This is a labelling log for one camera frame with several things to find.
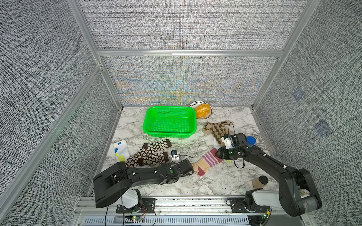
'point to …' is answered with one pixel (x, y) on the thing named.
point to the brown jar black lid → (258, 182)
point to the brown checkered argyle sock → (218, 129)
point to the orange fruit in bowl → (202, 110)
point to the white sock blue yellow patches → (121, 151)
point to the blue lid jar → (251, 140)
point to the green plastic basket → (170, 122)
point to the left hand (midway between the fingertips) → (185, 168)
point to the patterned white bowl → (196, 103)
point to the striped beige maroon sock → (207, 161)
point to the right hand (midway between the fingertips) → (218, 150)
